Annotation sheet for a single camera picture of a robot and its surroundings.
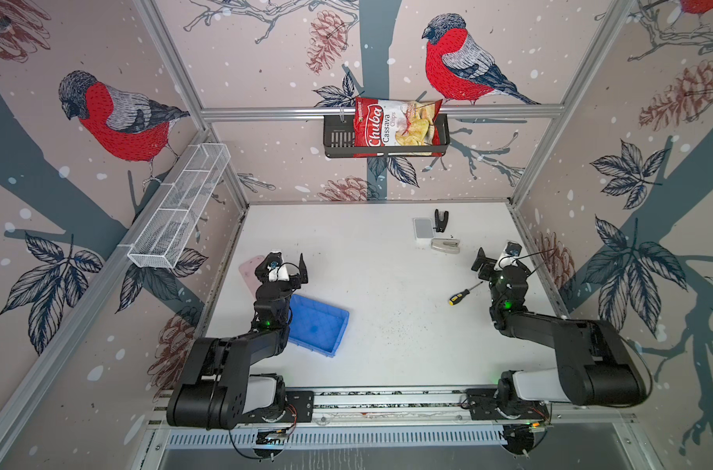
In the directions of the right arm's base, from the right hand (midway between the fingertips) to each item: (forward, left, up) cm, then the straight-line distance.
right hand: (494, 249), depth 89 cm
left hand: (-5, +63, +5) cm, 63 cm away
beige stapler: (+10, +12, -11) cm, 19 cm away
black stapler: (+20, +12, -11) cm, 26 cm away
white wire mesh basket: (-1, +92, +19) cm, 94 cm away
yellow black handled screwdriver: (-10, +10, -12) cm, 19 cm away
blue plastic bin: (-21, +55, -13) cm, 60 cm away
